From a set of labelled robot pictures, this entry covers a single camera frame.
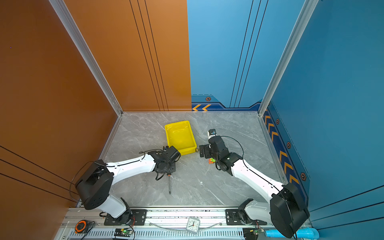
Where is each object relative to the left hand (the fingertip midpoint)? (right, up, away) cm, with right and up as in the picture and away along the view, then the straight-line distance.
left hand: (172, 167), depth 88 cm
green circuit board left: (-21, -26, -17) cm, 38 cm away
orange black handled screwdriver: (-1, -3, -4) cm, 5 cm away
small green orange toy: (+23, +3, +3) cm, 24 cm away
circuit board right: (+42, -25, -19) cm, 53 cm away
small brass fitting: (+14, +9, +7) cm, 18 cm away
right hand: (+20, +13, -4) cm, 24 cm away
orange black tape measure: (-39, -22, -20) cm, 49 cm away
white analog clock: (+13, -22, -18) cm, 32 cm away
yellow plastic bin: (+3, +17, +17) cm, 25 cm away
